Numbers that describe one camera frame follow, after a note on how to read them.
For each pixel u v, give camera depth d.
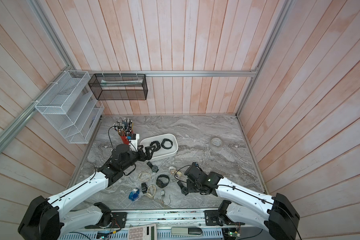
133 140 0.70
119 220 0.73
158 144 0.99
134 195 0.76
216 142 1.04
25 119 0.62
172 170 0.90
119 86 1.04
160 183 0.82
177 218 0.76
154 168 0.90
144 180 0.86
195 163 0.75
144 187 0.80
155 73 0.97
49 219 0.39
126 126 0.90
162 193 0.82
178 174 0.82
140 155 0.72
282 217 0.40
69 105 0.70
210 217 0.74
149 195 0.80
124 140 0.96
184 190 0.82
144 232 0.69
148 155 0.72
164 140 1.01
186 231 0.68
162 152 0.96
